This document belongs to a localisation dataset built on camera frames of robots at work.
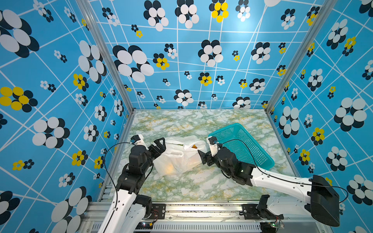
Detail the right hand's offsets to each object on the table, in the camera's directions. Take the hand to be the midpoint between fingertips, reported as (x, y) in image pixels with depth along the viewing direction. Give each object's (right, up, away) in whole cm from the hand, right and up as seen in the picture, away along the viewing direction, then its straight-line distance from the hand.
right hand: (206, 147), depth 77 cm
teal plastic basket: (+24, +4, +24) cm, 34 cm away
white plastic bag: (-13, -3, -5) cm, 14 cm away
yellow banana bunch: (-20, -13, +5) cm, 25 cm away
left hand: (-24, +4, -3) cm, 24 cm away
